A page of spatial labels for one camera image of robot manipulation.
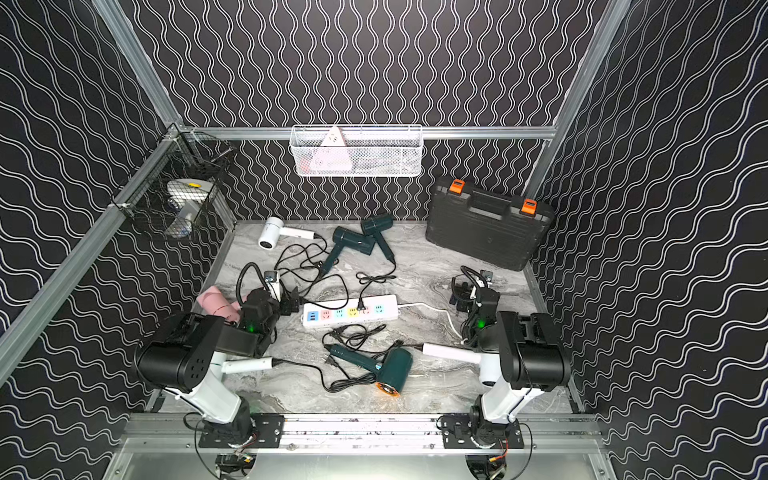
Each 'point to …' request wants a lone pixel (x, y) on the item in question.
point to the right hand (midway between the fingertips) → (474, 287)
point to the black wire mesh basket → (183, 153)
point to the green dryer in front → (393, 371)
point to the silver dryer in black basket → (188, 194)
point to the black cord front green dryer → (348, 337)
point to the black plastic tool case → (501, 229)
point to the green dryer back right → (373, 226)
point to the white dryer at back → (274, 227)
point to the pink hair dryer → (214, 303)
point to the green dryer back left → (352, 239)
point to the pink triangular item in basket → (333, 154)
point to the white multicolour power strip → (383, 308)
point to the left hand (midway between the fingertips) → (279, 283)
